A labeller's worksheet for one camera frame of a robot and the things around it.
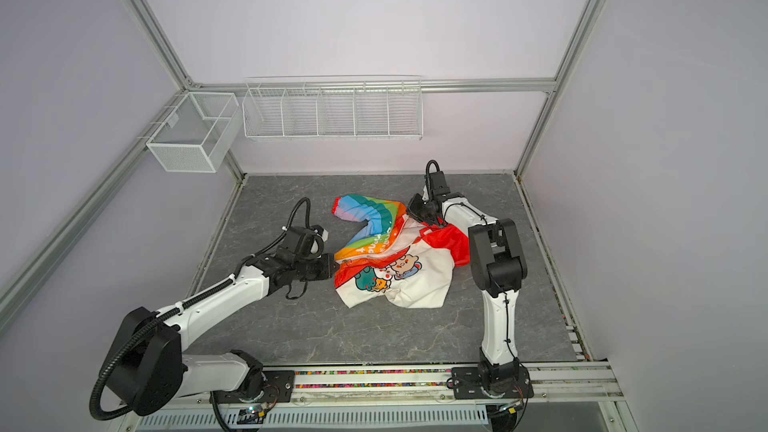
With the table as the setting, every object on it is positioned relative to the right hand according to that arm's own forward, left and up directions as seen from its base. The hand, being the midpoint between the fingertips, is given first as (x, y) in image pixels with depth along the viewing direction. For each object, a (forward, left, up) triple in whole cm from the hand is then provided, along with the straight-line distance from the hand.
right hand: (407, 212), depth 101 cm
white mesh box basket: (+19, +70, +19) cm, 75 cm away
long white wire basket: (+26, +24, +25) cm, 43 cm away
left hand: (-23, +20, +3) cm, 31 cm away
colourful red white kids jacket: (-17, +3, -3) cm, 18 cm away
